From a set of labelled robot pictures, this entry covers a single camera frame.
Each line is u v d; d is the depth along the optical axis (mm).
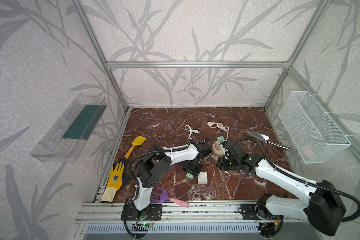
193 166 742
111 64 938
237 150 640
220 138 937
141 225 707
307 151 736
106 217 731
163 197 770
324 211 395
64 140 648
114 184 805
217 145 913
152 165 512
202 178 825
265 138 1017
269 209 613
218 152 916
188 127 1070
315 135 629
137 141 990
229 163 697
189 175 825
